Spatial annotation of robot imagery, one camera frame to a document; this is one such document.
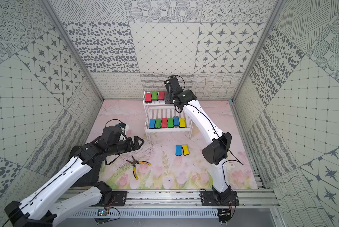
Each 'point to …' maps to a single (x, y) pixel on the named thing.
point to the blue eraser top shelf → (178, 150)
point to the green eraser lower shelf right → (170, 122)
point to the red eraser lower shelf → (164, 122)
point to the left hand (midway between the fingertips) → (138, 140)
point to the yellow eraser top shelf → (185, 150)
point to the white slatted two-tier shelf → (162, 117)
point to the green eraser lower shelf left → (158, 123)
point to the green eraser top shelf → (154, 96)
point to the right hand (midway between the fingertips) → (172, 97)
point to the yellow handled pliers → (134, 163)
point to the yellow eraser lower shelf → (182, 122)
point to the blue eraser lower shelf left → (152, 123)
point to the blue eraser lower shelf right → (176, 120)
